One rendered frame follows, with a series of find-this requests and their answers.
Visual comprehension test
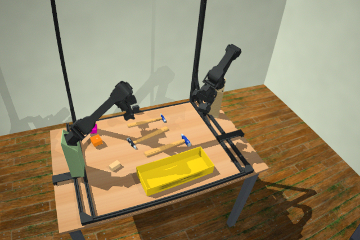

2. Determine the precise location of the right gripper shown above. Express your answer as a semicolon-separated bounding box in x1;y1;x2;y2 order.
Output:
117;100;135;121

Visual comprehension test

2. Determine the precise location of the tan wooden block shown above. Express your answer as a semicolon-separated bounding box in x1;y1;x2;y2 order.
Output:
109;160;121;171

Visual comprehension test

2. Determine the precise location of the orange box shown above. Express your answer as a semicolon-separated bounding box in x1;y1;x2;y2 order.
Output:
90;135;102;147

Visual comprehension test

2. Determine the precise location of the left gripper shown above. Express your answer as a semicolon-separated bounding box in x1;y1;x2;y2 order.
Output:
198;90;217;116

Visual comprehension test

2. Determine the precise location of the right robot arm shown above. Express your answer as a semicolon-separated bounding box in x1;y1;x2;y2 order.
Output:
64;81;137;146

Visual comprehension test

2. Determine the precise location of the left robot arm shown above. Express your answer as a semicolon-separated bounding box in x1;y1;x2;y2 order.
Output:
192;44;241;101

